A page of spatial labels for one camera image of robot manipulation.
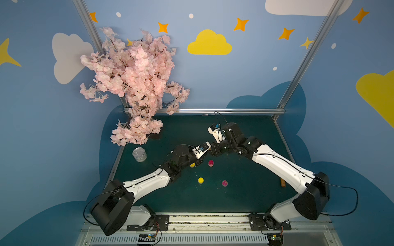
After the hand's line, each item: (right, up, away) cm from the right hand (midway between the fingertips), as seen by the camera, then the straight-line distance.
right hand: (210, 146), depth 78 cm
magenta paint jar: (+1, -12, +15) cm, 19 cm away
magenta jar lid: (+9, -23, +10) cm, 26 cm away
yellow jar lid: (-5, -21, +10) cm, 24 cm away
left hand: (-2, +1, +1) cm, 2 cm away
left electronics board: (-31, -44, -6) cm, 54 cm away
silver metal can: (-43, -7, +15) cm, 46 cm away
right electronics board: (+31, -45, -5) cm, 55 cm away
